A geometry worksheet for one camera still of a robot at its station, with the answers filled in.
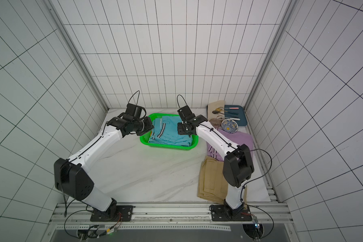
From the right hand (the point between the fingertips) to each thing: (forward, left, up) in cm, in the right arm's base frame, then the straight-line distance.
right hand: (177, 129), depth 88 cm
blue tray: (+33, -45, -18) cm, 58 cm away
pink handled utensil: (+35, -41, -15) cm, 56 cm away
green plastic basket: (-3, -11, -7) cm, 13 cm away
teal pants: (+5, +10, -9) cm, 14 cm away
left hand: (-3, +13, +4) cm, 15 cm away
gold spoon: (+32, -31, -14) cm, 47 cm away
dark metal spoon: (+30, -28, -15) cm, 44 cm away
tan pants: (-26, -21, -13) cm, 36 cm away
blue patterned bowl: (+16, -36, -14) cm, 42 cm away
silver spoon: (+23, -30, -14) cm, 40 cm away
